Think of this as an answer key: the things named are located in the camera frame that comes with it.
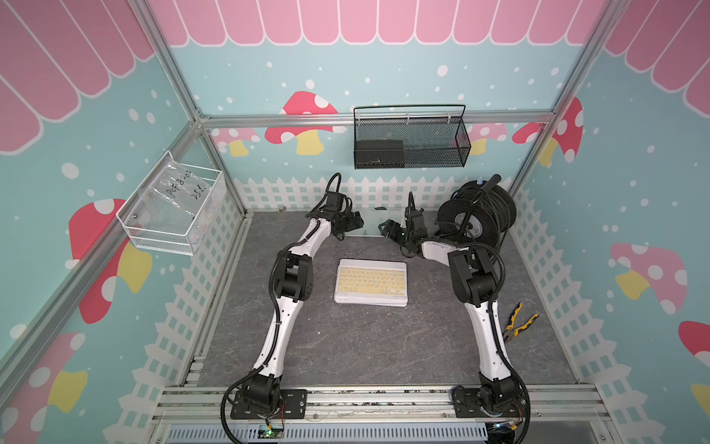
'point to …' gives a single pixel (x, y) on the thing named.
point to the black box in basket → (379, 154)
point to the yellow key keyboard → (371, 282)
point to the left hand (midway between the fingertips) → (355, 226)
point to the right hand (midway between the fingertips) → (384, 228)
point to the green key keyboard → (372, 220)
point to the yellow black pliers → (511, 330)
